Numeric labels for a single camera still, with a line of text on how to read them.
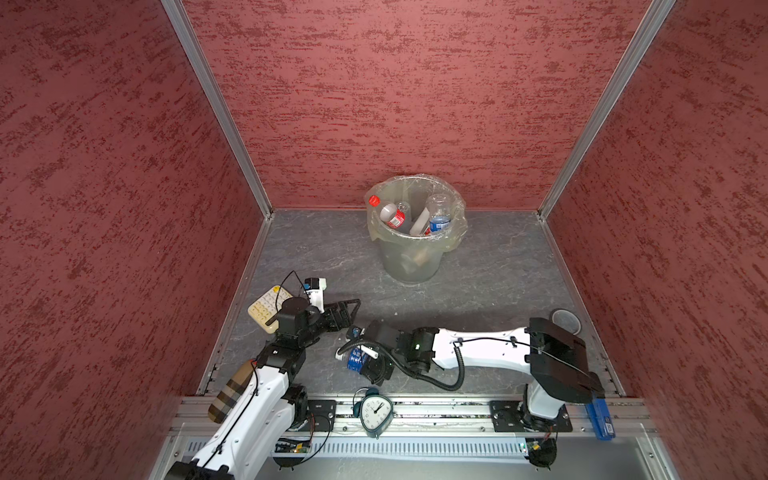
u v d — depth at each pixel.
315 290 0.73
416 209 1.02
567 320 0.92
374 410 0.72
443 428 0.73
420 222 0.94
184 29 0.73
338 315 0.71
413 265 0.92
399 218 0.87
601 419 0.71
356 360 0.77
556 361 0.43
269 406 0.52
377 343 0.58
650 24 0.73
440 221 0.85
